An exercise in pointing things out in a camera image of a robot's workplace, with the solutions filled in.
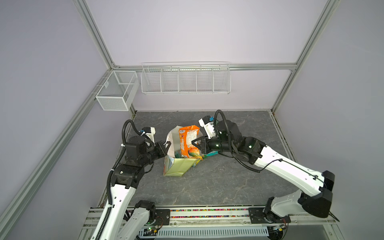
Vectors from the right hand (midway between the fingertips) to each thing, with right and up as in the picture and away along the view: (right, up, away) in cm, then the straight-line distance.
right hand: (191, 144), depth 65 cm
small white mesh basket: (-53, +32, +38) cm, 73 cm away
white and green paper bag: (-8, -11, +5) cm, 14 cm away
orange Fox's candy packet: (-2, +4, +2) cm, 5 cm away
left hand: (-10, -1, +4) cm, 11 cm away
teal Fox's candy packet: (+8, -3, -6) cm, 11 cm away
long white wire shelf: (-6, +40, +35) cm, 53 cm away
